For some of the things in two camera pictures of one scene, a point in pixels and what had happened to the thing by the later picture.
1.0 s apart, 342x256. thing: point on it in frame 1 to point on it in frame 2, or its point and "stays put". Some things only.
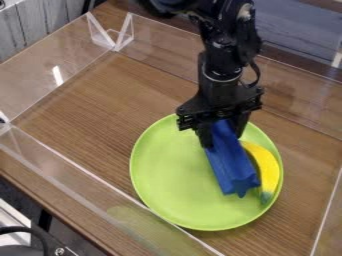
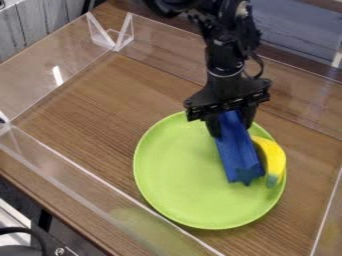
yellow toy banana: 270,178 to 275,160
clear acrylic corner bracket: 111,38 stays put
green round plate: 176,183 stays put
